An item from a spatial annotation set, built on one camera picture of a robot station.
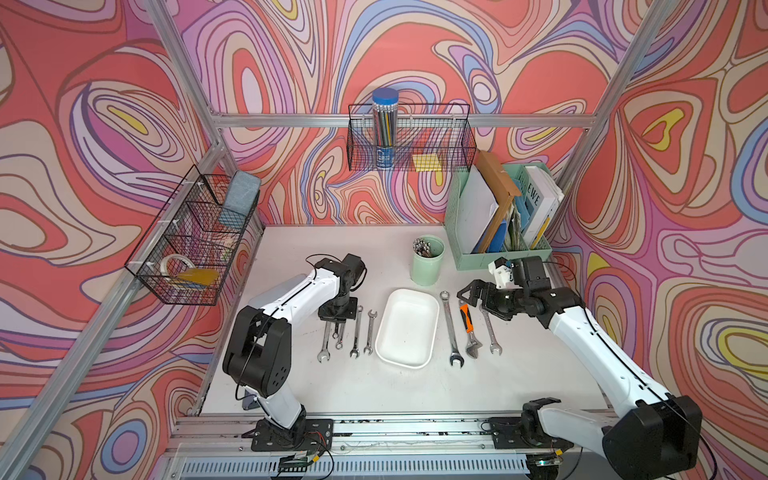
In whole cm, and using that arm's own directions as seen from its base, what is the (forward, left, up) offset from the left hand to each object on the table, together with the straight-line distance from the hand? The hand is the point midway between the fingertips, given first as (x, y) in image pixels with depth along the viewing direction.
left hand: (343, 320), depth 87 cm
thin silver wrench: (-5, +2, -6) cm, 8 cm away
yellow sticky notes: (+39, -25, +28) cm, 54 cm away
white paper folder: (+34, -42, +16) cm, 57 cm away
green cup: (+19, -26, 0) cm, 32 cm away
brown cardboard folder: (+27, -46, +27) cm, 60 cm away
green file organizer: (+24, -40, -2) cm, 47 cm away
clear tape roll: (+5, +38, +24) cm, 45 cm away
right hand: (-1, -36, +9) cm, 37 cm away
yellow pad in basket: (-1, +30, +24) cm, 38 cm away
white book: (+33, -63, +20) cm, 74 cm away
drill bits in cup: (+19, -24, +11) cm, 32 cm away
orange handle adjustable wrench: (-5, -39, -6) cm, 39 cm away
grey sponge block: (+24, +27, +28) cm, 46 cm away
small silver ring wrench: (-6, -4, -7) cm, 10 cm away
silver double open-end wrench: (-4, -46, -7) cm, 46 cm away
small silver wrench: (+5, -8, -7) cm, 11 cm away
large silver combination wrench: (-7, -33, -8) cm, 35 cm away
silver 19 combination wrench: (-7, +6, -7) cm, 12 cm away
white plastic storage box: (+1, -19, -7) cm, 21 cm away
